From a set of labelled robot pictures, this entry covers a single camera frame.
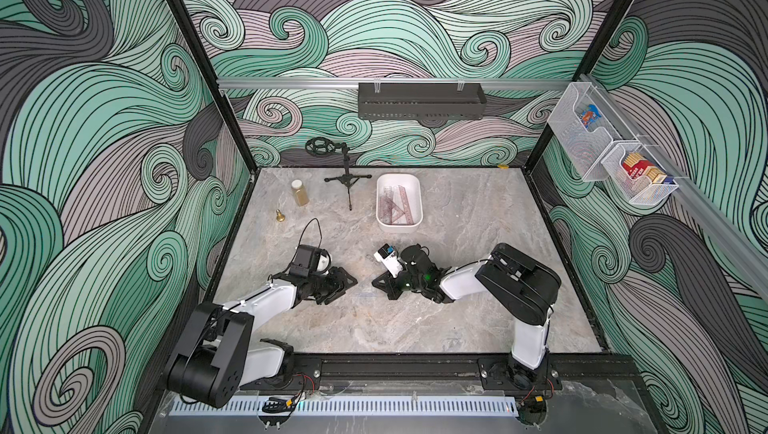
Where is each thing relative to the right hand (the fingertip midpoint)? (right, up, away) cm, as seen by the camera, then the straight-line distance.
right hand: (376, 281), depth 90 cm
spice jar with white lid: (-27, +27, +14) cm, 41 cm away
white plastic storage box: (+8, +24, +19) cm, 32 cm away
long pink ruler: (+11, +22, +17) cm, 30 cm away
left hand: (-7, +1, -4) cm, 8 cm away
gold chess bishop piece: (-35, +19, +13) cm, 42 cm away
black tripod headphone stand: (-18, +43, +5) cm, 47 cm away
